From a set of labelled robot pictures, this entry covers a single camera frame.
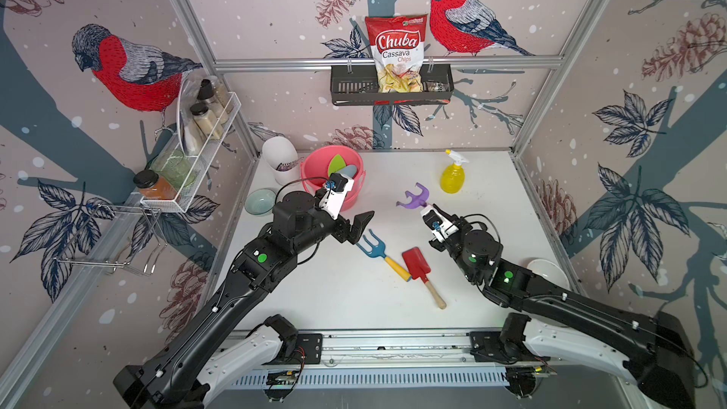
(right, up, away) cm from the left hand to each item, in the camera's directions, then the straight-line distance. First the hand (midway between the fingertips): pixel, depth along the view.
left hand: (363, 197), depth 65 cm
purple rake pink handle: (+13, -1, +1) cm, 13 cm away
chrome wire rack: (-51, -7, -9) cm, 52 cm away
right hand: (+19, -2, +7) cm, 20 cm away
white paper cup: (-32, +12, +40) cm, 53 cm away
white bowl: (+56, -24, +18) cm, 63 cm away
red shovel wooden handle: (+17, -24, +23) cm, 37 cm away
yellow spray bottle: (+32, +5, +36) cm, 48 cm away
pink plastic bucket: (-18, +9, +33) cm, 38 cm away
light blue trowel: (-6, +7, +36) cm, 37 cm away
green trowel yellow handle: (-11, +9, +38) cm, 40 cm away
